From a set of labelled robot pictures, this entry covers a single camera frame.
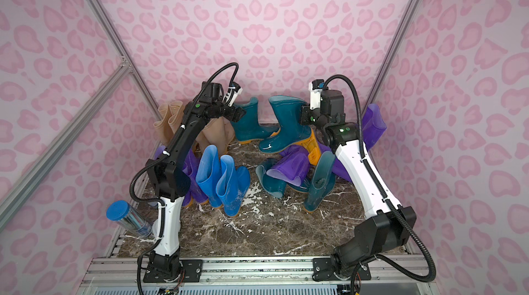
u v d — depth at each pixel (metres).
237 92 0.81
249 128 1.06
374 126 0.84
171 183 0.58
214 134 0.88
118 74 0.86
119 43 0.86
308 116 0.66
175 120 0.86
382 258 0.47
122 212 0.68
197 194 0.84
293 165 0.87
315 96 0.65
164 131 0.88
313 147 0.91
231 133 1.09
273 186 0.78
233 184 0.67
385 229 0.40
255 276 0.73
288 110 0.77
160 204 0.60
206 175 0.75
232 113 0.82
